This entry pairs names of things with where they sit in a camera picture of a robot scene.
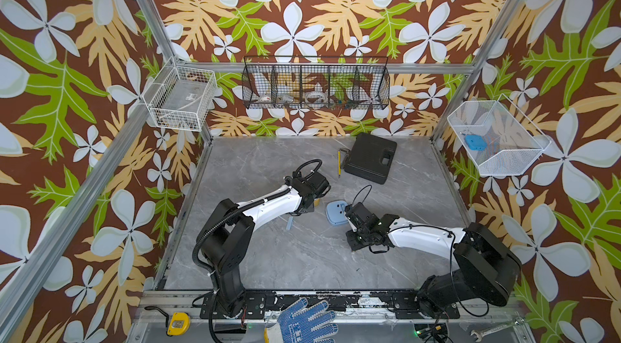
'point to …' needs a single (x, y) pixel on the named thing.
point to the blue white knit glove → (297, 323)
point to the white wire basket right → (497, 137)
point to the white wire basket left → (180, 98)
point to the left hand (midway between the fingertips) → (302, 203)
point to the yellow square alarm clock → (317, 202)
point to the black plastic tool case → (370, 158)
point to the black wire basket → (311, 82)
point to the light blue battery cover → (289, 224)
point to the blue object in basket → (475, 142)
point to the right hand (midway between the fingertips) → (348, 240)
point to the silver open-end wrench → (478, 334)
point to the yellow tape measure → (179, 323)
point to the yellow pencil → (339, 163)
